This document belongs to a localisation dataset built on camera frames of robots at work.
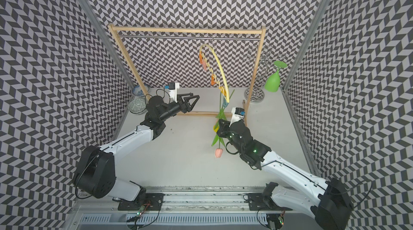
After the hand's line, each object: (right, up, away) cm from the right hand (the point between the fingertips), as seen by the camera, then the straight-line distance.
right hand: (219, 123), depth 75 cm
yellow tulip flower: (+2, +3, +9) cm, 10 cm away
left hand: (-11, +13, +1) cm, 17 cm away
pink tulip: (0, -12, -6) cm, 13 cm away
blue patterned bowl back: (-59, +19, +40) cm, 74 cm away
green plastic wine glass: (+30, +21, +13) cm, 39 cm away
